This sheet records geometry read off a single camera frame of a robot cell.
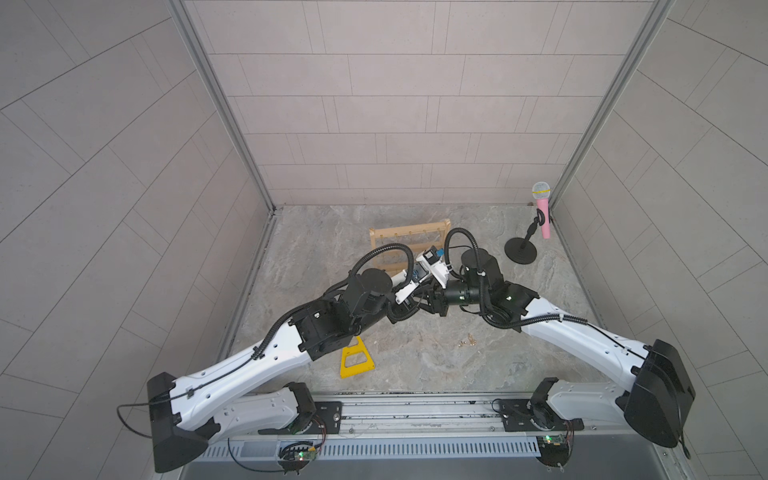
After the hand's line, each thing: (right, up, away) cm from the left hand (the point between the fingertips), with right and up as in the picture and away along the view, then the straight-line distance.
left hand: (417, 279), depth 67 cm
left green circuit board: (-27, -39, -2) cm, 47 cm away
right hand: (-1, -5, +2) cm, 6 cm away
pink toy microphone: (+37, +22, +19) cm, 47 cm away
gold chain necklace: (+17, -21, +17) cm, 32 cm away
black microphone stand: (+38, +4, +36) cm, 53 cm away
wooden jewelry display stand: (+1, +9, +12) cm, 15 cm away
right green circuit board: (+32, -41, +2) cm, 52 cm away
